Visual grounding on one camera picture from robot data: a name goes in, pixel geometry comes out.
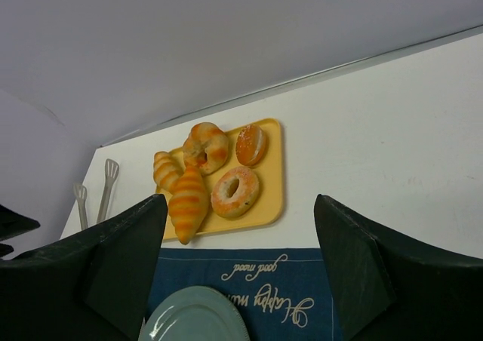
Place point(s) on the large striped croissant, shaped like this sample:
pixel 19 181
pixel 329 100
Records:
pixel 189 204

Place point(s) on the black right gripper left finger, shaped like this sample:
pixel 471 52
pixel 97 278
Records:
pixel 92 285

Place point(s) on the sugared ring donut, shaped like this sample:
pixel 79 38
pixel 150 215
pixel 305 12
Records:
pixel 235 192

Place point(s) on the yellow plastic tray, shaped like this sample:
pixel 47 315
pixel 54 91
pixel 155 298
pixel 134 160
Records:
pixel 270 170

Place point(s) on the metal serving tongs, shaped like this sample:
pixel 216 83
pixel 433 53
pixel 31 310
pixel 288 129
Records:
pixel 80 192

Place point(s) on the twisted bagel bread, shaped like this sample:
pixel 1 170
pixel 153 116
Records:
pixel 206 147

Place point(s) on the blue-green ceramic plate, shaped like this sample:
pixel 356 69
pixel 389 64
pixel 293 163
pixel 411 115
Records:
pixel 195 313

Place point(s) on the orange cream sandwich bun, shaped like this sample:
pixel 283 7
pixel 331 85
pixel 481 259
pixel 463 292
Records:
pixel 250 146

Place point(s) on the small striped croissant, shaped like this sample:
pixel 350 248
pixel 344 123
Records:
pixel 166 171

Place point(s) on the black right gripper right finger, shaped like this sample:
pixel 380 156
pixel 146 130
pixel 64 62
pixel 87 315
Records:
pixel 389 286

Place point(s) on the dark blue cloth placemat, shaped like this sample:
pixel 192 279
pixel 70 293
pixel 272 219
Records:
pixel 281 293

